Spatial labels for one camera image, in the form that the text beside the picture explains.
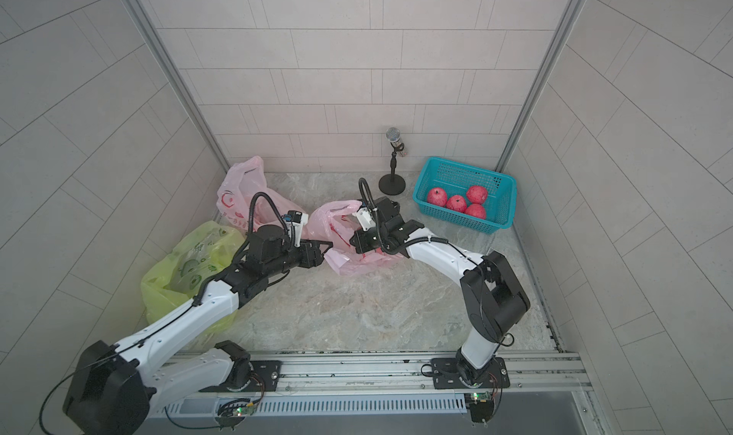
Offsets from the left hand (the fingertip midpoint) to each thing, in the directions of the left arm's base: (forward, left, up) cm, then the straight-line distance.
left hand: (330, 242), depth 79 cm
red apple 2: (+22, -41, -9) cm, 48 cm away
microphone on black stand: (+35, -19, -14) cm, 43 cm away
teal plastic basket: (+36, -44, -11) cm, 58 cm away
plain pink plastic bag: (+6, -1, +2) cm, 6 cm away
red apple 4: (+26, -49, -9) cm, 56 cm away
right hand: (+3, -5, -4) cm, 8 cm away
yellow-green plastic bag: (-10, +41, -5) cm, 43 cm away
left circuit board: (-38, +20, -15) cm, 45 cm away
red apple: (+25, -35, -9) cm, 43 cm away
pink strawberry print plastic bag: (+21, +36, -6) cm, 42 cm away
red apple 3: (+19, -48, -9) cm, 53 cm away
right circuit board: (-36, -39, -16) cm, 55 cm away
